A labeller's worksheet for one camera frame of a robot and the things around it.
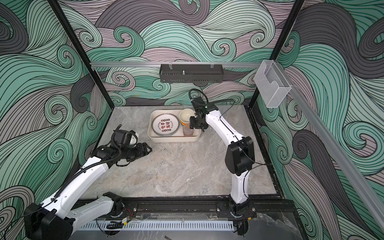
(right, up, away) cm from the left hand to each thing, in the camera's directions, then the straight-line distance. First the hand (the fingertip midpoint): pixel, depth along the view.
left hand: (148, 150), depth 78 cm
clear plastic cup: (+21, +12, +19) cm, 31 cm away
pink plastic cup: (+21, +8, +17) cm, 29 cm away
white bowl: (+19, +19, +25) cm, 37 cm away
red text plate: (+5, +13, +28) cm, 32 cm away
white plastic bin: (+14, +4, +21) cm, 26 cm away
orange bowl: (+17, +14, +23) cm, 32 cm away
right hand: (+26, +12, +10) cm, 30 cm away
